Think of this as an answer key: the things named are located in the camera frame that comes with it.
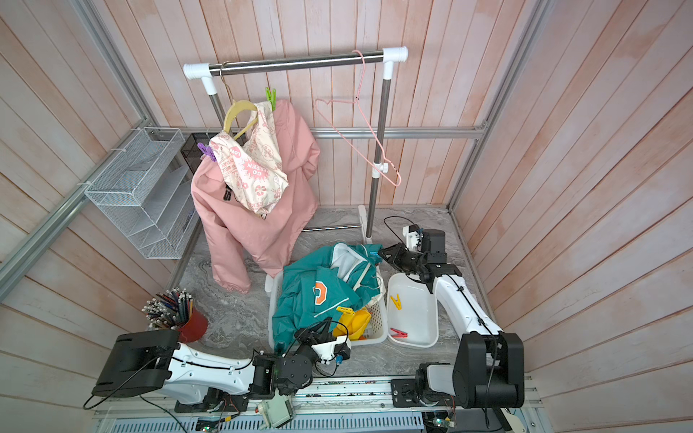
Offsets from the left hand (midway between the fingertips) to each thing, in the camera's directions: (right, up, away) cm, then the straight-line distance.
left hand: (325, 320), depth 74 cm
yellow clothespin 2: (+24, +1, +16) cm, 29 cm away
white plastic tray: (+28, -2, +13) cm, 31 cm away
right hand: (+17, +19, +10) cm, 27 cm away
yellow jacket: (+8, -4, +8) cm, 12 cm away
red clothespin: (+23, -8, +10) cm, 26 cm away
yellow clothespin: (+6, +4, -3) cm, 7 cm away
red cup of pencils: (-45, +2, +4) cm, 45 cm away
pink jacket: (-23, +24, -5) cm, 33 cm away
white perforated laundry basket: (+16, -5, +5) cm, 17 cm away
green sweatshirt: (-4, +9, +2) cm, 10 cm away
